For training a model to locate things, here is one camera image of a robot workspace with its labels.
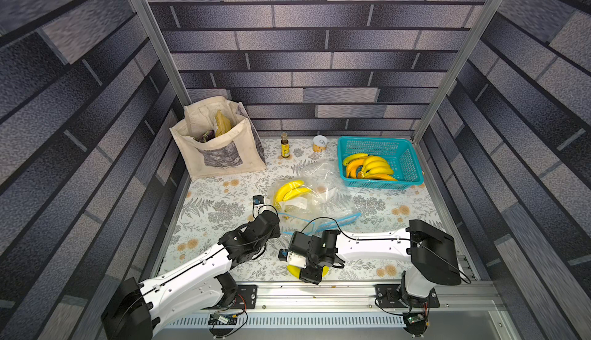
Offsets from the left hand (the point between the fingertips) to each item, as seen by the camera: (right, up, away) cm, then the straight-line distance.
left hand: (277, 218), depth 81 cm
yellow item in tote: (-24, +36, +13) cm, 46 cm away
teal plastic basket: (+58, +25, +27) cm, 68 cm away
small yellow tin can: (+18, +29, +30) cm, 46 cm away
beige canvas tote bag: (-17, +25, +11) cm, 33 cm away
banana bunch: (+4, +8, +11) cm, 14 cm away
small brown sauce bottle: (+1, +28, +25) cm, 38 cm away
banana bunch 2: (+42, +18, +16) cm, 49 cm away
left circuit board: (-16, -29, -11) cm, 35 cm away
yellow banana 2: (+7, -17, -6) cm, 19 cm away
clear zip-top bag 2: (+8, -5, +8) cm, 12 cm away
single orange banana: (+33, +18, +22) cm, 43 cm away
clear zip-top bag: (+15, +5, +17) cm, 23 cm away
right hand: (+10, -17, -3) cm, 20 cm away
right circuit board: (+46, -30, -9) cm, 56 cm away
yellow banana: (+35, +23, +28) cm, 50 cm away
